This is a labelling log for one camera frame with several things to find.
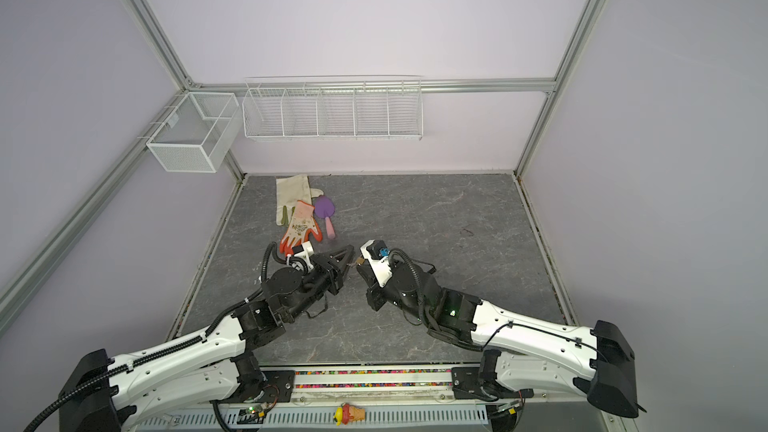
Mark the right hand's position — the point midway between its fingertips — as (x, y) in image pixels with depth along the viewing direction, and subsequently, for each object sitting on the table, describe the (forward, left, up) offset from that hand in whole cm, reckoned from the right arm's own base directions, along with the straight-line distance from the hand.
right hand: (359, 270), depth 67 cm
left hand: (+4, +1, +1) cm, 4 cm away
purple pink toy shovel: (+39, +20, -25) cm, 50 cm away
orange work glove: (+29, +25, -22) cm, 45 cm away
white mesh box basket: (+48, +58, +3) cm, 76 cm away
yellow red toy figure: (-25, +3, -21) cm, 33 cm away
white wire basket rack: (+61, -3, +3) cm, 61 cm away
